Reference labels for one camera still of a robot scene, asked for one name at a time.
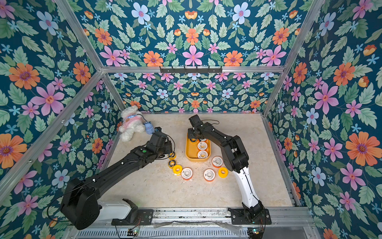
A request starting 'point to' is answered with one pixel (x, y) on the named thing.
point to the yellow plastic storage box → (191, 151)
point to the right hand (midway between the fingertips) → (193, 133)
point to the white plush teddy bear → (132, 121)
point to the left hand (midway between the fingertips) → (170, 144)
